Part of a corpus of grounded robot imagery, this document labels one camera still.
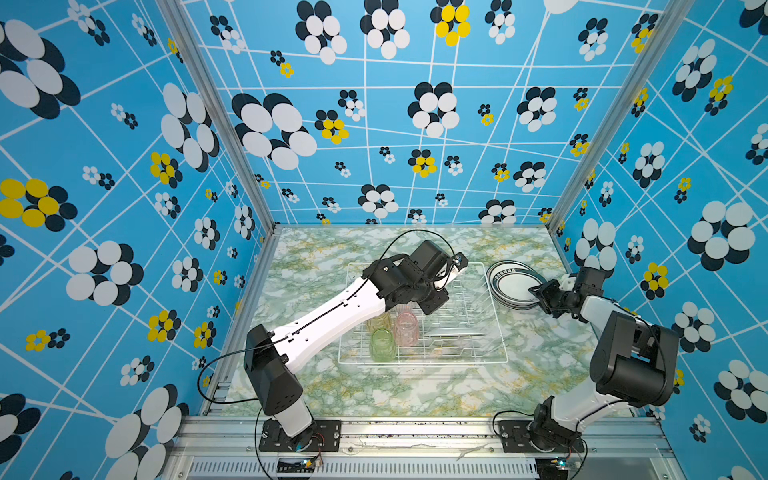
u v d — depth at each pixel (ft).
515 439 2.37
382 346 2.76
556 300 2.65
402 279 1.68
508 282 3.31
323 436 2.38
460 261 2.06
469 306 3.18
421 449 2.39
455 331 2.58
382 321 2.77
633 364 1.52
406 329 2.74
